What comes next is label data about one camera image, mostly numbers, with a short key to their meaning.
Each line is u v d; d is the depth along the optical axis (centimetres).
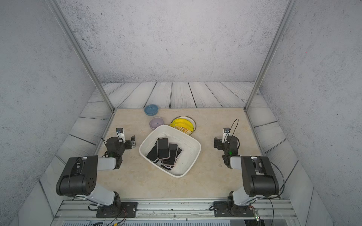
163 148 89
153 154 88
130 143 86
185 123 105
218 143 85
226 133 81
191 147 96
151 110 119
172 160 87
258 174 46
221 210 72
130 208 73
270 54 87
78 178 47
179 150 91
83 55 89
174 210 74
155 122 107
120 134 82
